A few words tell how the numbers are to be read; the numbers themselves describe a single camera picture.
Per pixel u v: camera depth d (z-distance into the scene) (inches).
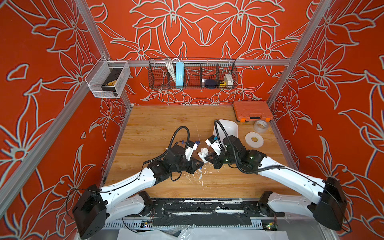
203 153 28.6
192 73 38.6
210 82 38.3
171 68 34.2
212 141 25.9
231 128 41.6
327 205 14.8
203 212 28.7
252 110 44.5
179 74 35.4
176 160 23.5
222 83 37.3
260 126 41.5
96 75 31.2
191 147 26.9
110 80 32.0
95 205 15.6
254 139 39.0
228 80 36.1
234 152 22.0
